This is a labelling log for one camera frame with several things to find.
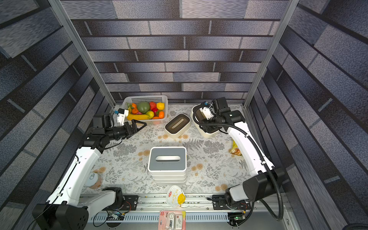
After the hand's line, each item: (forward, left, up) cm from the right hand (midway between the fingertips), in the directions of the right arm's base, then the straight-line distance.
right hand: (204, 123), depth 78 cm
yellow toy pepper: (+30, +32, -17) cm, 47 cm away
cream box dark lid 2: (+2, +4, +2) cm, 6 cm away
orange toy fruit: (+21, +30, -18) cm, 41 cm away
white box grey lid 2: (-26, +19, -7) cm, 33 cm away
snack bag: (-5, -21, -21) cm, 30 cm away
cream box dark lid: (+9, +18, -17) cm, 27 cm away
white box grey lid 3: (-20, +19, -4) cm, 28 cm away
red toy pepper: (+29, +38, -16) cm, 51 cm away
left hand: (-6, +33, +5) cm, 33 cm away
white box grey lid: (-26, +19, -12) cm, 35 cm away
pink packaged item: (-43, +16, -21) cm, 51 cm away
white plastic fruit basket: (+36, +34, -15) cm, 52 cm away
